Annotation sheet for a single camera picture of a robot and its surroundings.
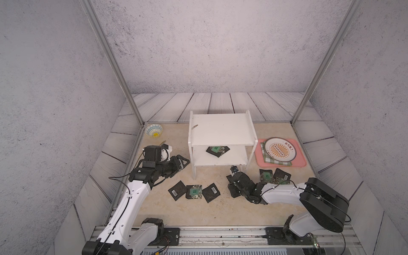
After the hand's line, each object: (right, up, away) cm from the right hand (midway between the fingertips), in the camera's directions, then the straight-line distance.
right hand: (231, 186), depth 89 cm
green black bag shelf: (-9, +20, -4) cm, 22 cm away
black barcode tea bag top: (-12, -3, -2) cm, 12 cm away
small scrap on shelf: (-19, +33, -14) cm, 40 cm away
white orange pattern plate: (+34, +19, +16) cm, 42 cm away
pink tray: (+43, +13, +10) cm, 46 cm away
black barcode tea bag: (+30, +5, +5) cm, 31 cm away
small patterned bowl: (-52, +31, +26) cm, 66 cm away
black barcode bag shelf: (-29, -2, -1) cm, 29 cm away
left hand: (-22, +15, -13) cm, 30 cm away
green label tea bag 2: (+21, +5, +4) cm, 22 cm away
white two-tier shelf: (-1, +30, -17) cm, 35 cm away
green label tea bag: (-21, -2, -2) cm, 21 cm away
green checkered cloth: (+23, +13, +10) cm, 29 cm away
